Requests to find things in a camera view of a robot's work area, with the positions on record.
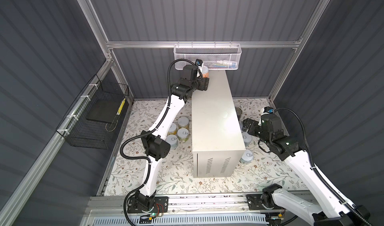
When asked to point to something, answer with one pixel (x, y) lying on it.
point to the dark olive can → (239, 112)
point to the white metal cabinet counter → (218, 144)
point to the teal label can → (247, 157)
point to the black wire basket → (90, 122)
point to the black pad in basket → (104, 110)
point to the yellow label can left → (172, 129)
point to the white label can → (247, 138)
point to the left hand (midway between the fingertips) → (200, 76)
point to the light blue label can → (173, 140)
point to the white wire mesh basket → (215, 56)
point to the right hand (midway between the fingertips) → (252, 124)
